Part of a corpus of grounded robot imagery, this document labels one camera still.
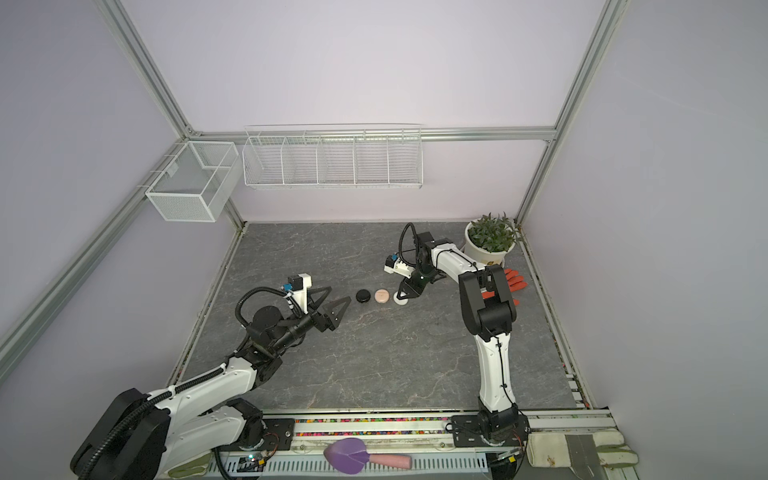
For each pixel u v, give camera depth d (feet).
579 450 2.28
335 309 2.31
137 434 1.33
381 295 3.22
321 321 2.29
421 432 2.47
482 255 3.06
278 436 2.40
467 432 2.41
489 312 1.87
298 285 2.24
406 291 2.97
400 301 3.11
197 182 3.22
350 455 2.34
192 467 2.18
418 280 2.85
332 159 3.34
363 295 3.25
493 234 3.09
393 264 2.92
